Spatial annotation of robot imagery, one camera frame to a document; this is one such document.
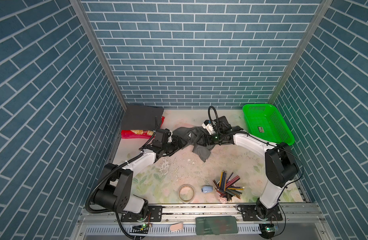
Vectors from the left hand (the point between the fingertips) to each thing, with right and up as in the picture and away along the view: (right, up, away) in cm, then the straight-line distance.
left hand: (184, 144), depth 87 cm
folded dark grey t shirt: (-33, +17, +24) cm, 44 cm away
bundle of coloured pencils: (+22, -20, -12) cm, 32 cm away
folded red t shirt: (-30, +5, +11) cm, 33 cm away
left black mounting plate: (-14, -32, -14) cm, 38 cm away
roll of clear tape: (+2, -26, -7) cm, 27 cm away
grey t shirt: (+3, +4, +14) cm, 15 cm away
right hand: (+10, +3, +1) cm, 10 cm away
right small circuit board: (+41, -38, -18) cm, 58 cm away
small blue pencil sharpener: (+13, -23, -8) cm, 28 cm away
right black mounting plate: (+34, -32, -14) cm, 48 cm away
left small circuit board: (-21, -38, -16) cm, 47 cm away
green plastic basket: (+60, +14, +27) cm, 67 cm away
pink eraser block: (-3, -36, -18) cm, 40 cm away
